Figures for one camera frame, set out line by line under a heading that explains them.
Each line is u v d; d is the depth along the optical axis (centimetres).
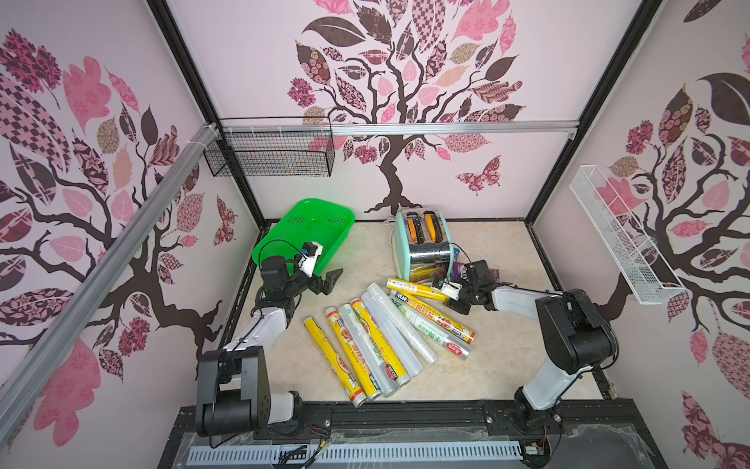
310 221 120
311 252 73
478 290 76
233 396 43
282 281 68
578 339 47
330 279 78
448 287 85
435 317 90
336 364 80
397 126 92
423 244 90
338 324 88
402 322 87
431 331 85
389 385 77
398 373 79
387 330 87
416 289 92
